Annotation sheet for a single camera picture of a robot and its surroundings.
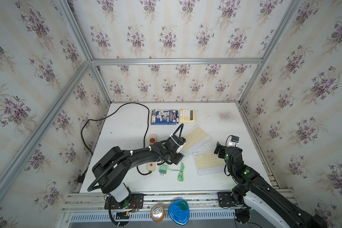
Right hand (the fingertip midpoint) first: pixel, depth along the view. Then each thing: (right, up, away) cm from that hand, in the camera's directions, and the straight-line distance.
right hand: (229, 144), depth 82 cm
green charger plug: (-39, -15, +1) cm, 42 cm away
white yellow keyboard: (-17, +2, +16) cm, 24 cm away
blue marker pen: (-30, +16, +26) cm, 42 cm away
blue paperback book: (-40, +16, +25) cm, 50 cm away
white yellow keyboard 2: (-12, -12, +5) cm, 17 cm away
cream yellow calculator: (-22, +17, +26) cm, 38 cm away
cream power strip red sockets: (-46, -13, 0) cm, 48 cm away
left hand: (-29, -8, +4) cm, 31 cm away
